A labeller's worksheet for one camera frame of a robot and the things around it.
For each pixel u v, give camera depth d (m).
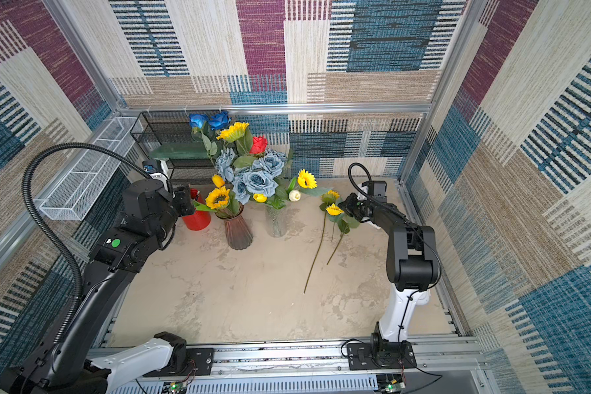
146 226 0.46
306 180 0.76
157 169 0.54
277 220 0.96
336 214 0.94
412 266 0.52
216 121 0.76
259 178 0.71
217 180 0.80
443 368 0.76
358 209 0.85
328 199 1.08
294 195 0.71
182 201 0.58
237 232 1.00
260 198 0.71
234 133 0.71
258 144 0.77
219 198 0.81
